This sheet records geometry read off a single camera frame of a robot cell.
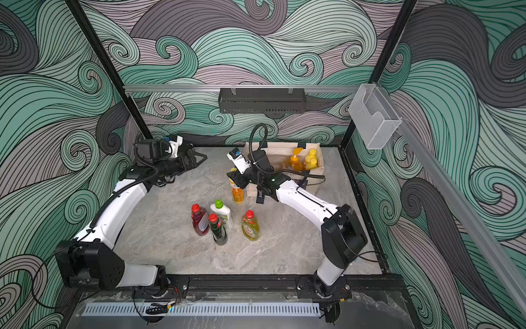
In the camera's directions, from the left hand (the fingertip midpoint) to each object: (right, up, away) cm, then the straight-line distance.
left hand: (199, 157), depth 77 cm
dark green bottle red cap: (+8, -28, -3) cm, 29 cm away
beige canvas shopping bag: (+31, +2, +12) cm, 34 cm away
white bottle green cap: (+9, -21, 0) cm, 22 cm away
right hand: (+11, -5, +3) cm, 13 cm away
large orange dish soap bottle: (+40, -3, +12) cm, 42 cm away
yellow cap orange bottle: (+46, +2, +10) cm, 48 cm away
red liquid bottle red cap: (0, -24, +1) cm, 24 cm away
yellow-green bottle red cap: (+20, -27, 0) cm, 34 cm away
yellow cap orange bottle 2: (+45, -2, +8) cm, 46 cm away
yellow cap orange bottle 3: (+14, -16, +11) cm, 23 cm away
